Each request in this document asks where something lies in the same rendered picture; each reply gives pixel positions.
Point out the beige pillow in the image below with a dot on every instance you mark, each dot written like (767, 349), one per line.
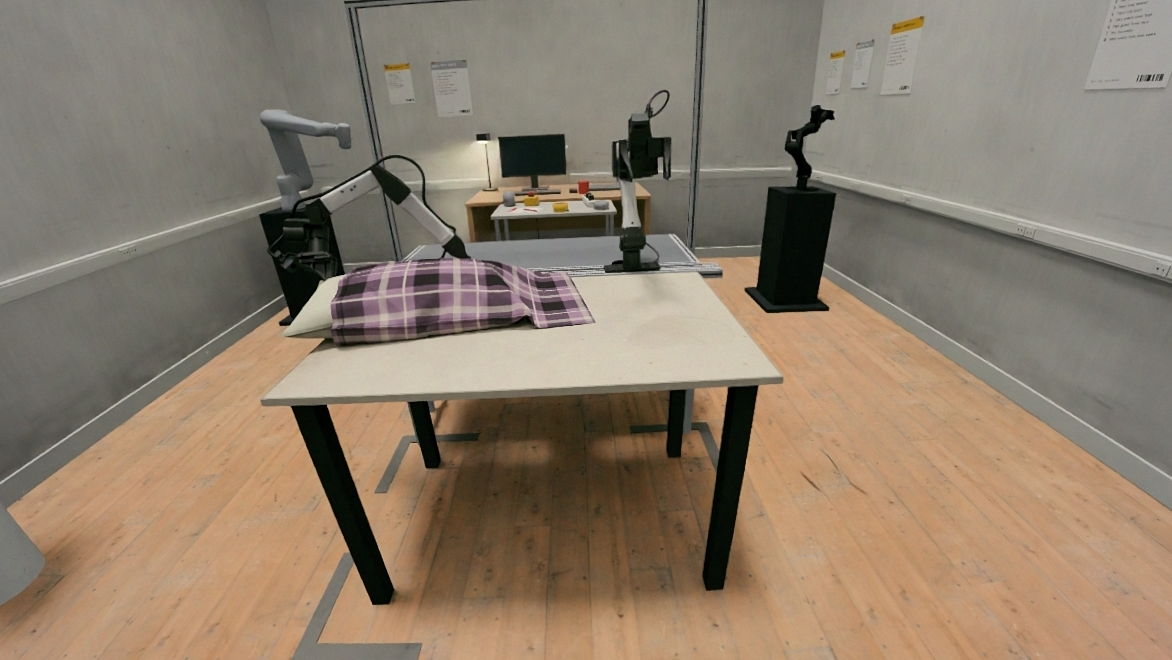
(315, 319)

